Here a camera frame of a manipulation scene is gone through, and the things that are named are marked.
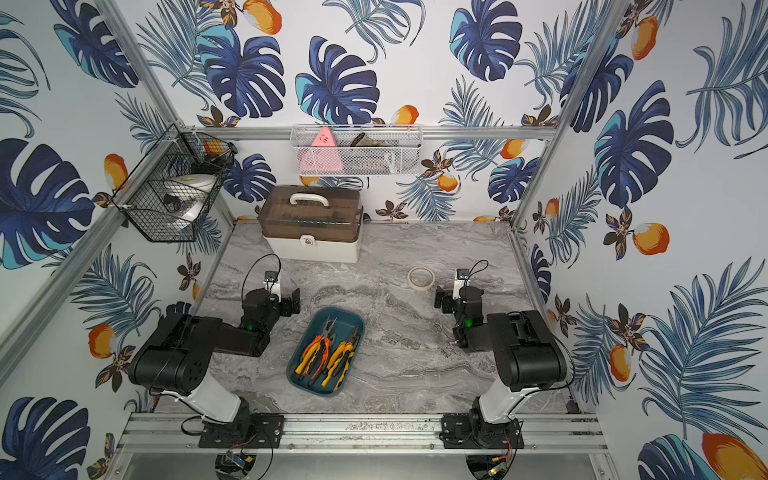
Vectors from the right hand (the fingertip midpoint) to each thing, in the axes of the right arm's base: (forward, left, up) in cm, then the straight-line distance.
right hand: (456, 286), depth 97 cm
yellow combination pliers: (-24, +35, -2) cm, 42 cm away
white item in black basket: (+9, +77, +30) cm, 83 cm away
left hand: (-2, +56, +3) cm, 56 cm away
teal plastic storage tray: (-18, +46, -1) cm, 49 cm away
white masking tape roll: (+6, +11, -4) cm, 13 cm away
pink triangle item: (+25, +42, +31) cm, 58 cm away
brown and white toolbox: (+11, +46, +17) cm, 50 cm away
